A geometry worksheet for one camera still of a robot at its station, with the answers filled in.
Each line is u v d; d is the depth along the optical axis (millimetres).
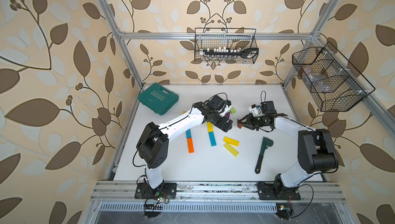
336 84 725
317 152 461
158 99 1060
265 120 706
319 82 700
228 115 1016
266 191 731
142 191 734
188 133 945
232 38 912
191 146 889
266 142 894
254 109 882
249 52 823
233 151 871
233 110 1040
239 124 889
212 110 617
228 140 914
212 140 915
